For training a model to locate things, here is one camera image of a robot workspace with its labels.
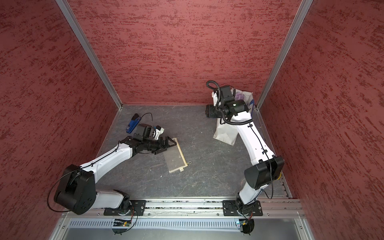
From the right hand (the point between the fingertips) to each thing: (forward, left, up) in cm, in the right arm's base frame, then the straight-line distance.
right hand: (211, 114), depth 79 cm
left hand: (-13, +23, -15) cm, 30 cm away
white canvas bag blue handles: (+1, -12, -21) cm, 24 cm away
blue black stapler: (+17, +55, -25) cm, 63 cm away
